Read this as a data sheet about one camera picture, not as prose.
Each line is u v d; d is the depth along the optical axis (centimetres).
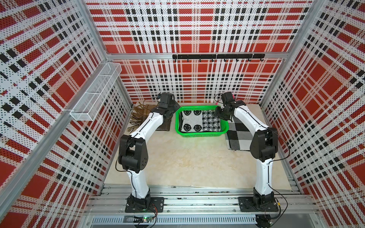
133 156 50
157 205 74
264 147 55
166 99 70
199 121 105
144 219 69
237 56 90
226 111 73
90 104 71
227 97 77
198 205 75
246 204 73
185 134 96
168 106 71
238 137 99
